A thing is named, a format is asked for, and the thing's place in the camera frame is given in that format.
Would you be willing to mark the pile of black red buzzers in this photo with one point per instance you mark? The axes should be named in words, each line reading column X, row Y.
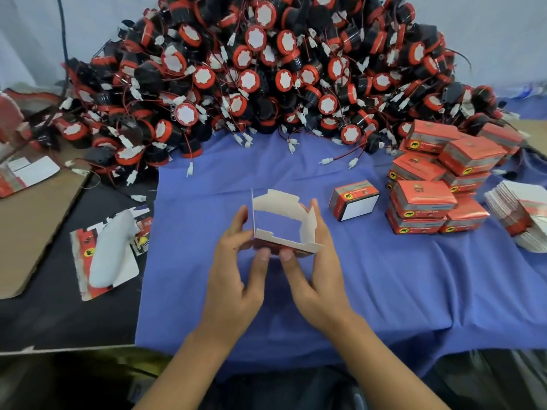
column 265, row 72

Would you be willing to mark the person's right hand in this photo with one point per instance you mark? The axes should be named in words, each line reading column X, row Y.
column 320, row 282

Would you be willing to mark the brown cardboard piece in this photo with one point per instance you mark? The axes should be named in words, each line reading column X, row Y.
column 30, row 230

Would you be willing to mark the stack of box blanks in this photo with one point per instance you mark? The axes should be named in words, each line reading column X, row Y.
column 520, row 213

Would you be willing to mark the blue table cloth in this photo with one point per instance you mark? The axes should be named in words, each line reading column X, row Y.
column 444, row 286

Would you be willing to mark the person's right forearm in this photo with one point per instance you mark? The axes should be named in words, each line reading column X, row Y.
column 385, row 371

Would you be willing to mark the person's left hand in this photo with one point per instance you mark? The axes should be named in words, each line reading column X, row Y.
column 226, row 290

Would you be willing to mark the brown cardboard sheet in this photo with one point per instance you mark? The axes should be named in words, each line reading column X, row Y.
column 534, row 136

